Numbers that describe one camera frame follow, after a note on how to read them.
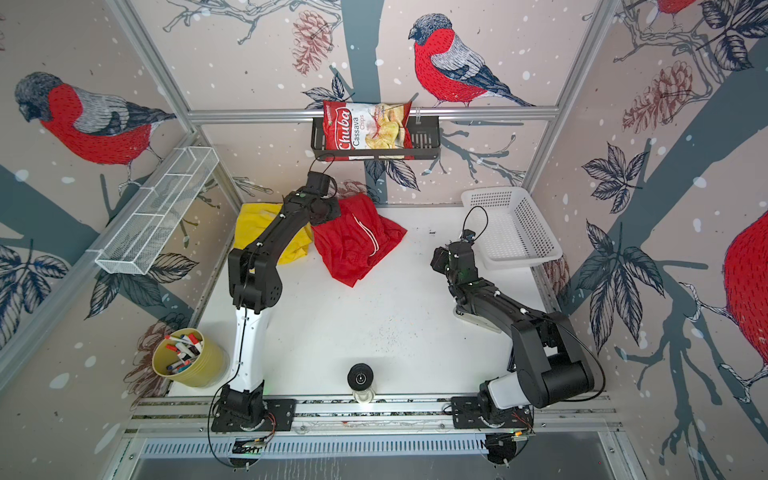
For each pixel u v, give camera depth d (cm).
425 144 95
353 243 102
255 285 60
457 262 70
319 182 82
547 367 44
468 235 81
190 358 73
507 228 114
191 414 75
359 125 88
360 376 70
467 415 72
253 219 113
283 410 74
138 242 71
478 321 88
